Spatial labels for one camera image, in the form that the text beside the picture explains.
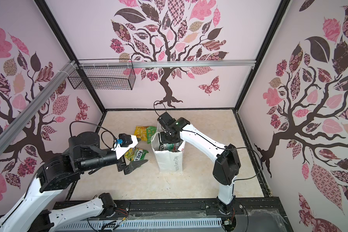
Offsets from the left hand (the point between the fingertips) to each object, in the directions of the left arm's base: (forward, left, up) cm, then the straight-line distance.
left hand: (141, 151), depth 54 cm
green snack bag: (+33, +5, -32) cm, 47 cm away
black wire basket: (+60, +31, -4) cm, 67 cm away
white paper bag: (+5, -9, -20) cm, 22 cm away
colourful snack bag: (+18, -11, -29) cm, 35 cm away
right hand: (+18, -7, -20) cm, 28 cm away
